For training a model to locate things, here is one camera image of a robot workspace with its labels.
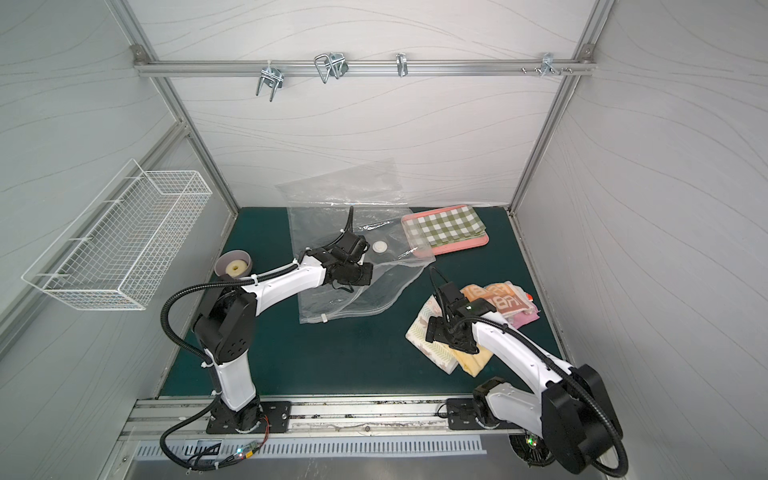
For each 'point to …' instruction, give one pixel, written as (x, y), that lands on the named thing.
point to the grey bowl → (231, 255)
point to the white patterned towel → (437, 352)
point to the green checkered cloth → (435, 229)
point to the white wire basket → (119, 247)
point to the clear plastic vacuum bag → (369, 201)
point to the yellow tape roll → (236, 268)
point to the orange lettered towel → (504, 297)
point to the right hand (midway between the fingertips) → (444, 337)
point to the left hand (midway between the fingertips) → (371, 277)
